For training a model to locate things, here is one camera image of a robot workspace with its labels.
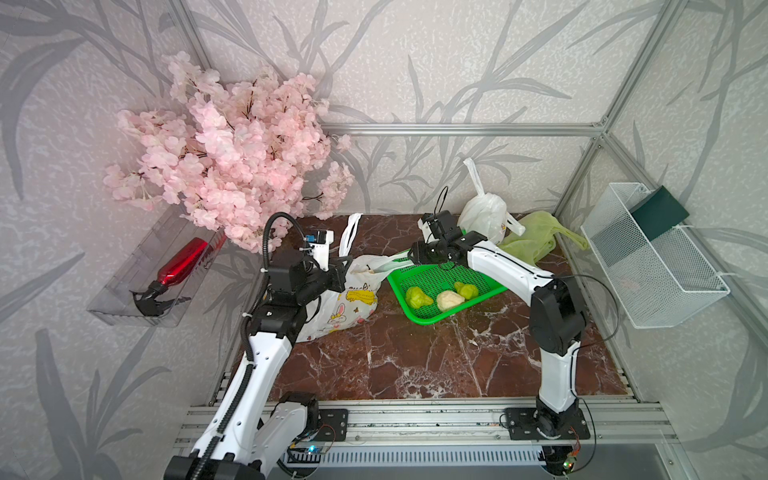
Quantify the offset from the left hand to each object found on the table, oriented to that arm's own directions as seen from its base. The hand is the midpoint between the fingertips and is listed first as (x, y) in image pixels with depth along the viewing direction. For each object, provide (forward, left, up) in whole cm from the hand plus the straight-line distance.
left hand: (352, 259), depth 73 cm
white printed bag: (-3, +1, -18) cm, 18 cm away
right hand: (+13, -16, -13) cm, 24 cm away
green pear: (+1, -17, -22) cm, 28 cm away
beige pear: (0, -26, -20) cm, 33 cm away
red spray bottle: (-6, +35, +7) cm, 36 cm away
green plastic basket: (+12, -23, -27) cm, 38 cm away
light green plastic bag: (+26, -60, -20) cm, 69 cm away
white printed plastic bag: (+29, -41, -12) cm, 52 cm away
